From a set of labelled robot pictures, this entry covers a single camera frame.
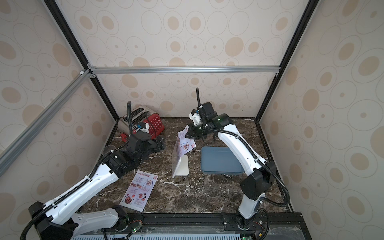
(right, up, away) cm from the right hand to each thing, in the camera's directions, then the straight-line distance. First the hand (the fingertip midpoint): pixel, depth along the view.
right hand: (191, 134), depth 76 cm
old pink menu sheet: (-30, -32, +8) cm, 45 cm away
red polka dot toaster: (-30, +9, +18) cm, 36 cm away
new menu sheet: (-3, -5, -3) cm, 6 cm away
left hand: (-13, -2, -4) cm, 14 cm away
